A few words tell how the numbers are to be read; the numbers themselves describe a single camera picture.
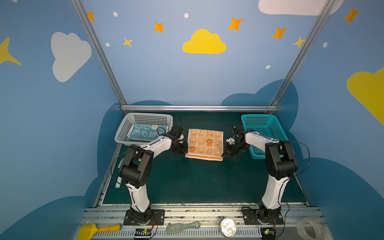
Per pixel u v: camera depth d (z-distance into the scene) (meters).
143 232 0.73
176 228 0.70
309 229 0.72
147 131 1.05
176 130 0.79
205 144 1.02
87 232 0.69
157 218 0.73
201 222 0.74
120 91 1.08
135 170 0.49
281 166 0.53
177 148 0.82
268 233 0.73
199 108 1.24
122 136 0.98
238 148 0.84
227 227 0.68
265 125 1.11
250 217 0.74
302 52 0.86
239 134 0.77
